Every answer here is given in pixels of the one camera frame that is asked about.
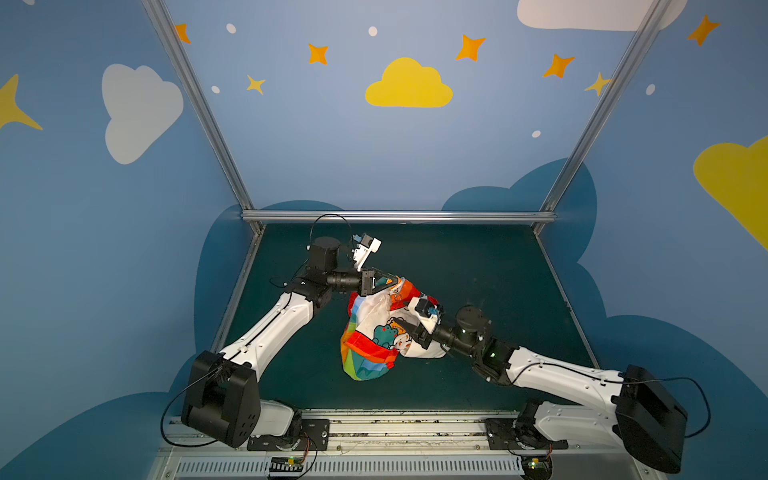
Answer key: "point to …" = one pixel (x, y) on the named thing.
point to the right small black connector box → (537, 467)
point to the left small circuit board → (286, 464)
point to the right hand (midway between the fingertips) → (406, 304)
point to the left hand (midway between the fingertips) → (395, 279)
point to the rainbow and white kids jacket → (373, 339)
